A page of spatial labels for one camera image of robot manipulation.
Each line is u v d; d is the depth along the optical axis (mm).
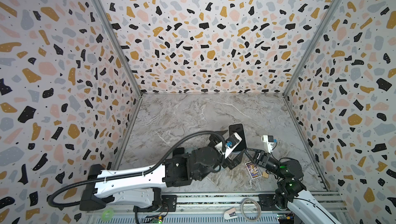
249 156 663
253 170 835
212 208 731
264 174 816
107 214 705
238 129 730
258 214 705
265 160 618
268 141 675
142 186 416
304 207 548
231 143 461
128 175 412
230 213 699
